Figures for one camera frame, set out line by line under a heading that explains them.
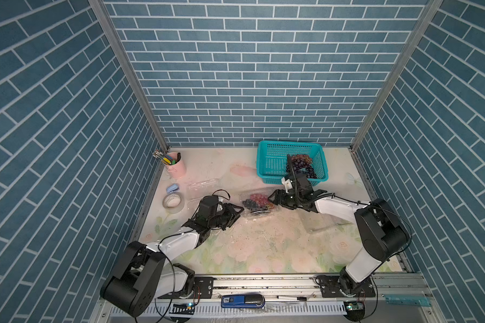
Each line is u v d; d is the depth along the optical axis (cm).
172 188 100
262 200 94
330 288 74
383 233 47
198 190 105
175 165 99
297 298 72
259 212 87
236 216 82
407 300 72
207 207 67
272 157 116
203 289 73
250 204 93
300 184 74
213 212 71
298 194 74
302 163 108
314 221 91
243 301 67
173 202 98
